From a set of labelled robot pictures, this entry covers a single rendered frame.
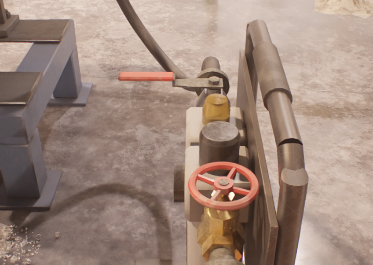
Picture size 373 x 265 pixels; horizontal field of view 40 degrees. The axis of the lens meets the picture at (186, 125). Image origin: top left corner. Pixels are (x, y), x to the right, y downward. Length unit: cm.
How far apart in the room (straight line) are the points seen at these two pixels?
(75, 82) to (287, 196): 125
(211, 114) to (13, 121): 61
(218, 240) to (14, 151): 76
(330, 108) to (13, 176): 97
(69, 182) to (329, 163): 69
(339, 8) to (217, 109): 184
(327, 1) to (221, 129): 196
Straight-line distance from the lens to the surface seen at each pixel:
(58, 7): 249
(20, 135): 119
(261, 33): 69
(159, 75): 76
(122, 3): 135
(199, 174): 53
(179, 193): 61
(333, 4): 249
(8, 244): 121
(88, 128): 154
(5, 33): 153
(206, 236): 55
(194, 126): 68
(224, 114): 67
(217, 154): 58
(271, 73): 58
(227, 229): 54
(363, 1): 254
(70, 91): 167
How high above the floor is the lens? 84
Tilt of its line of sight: 33 degrees down
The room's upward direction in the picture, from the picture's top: straight up
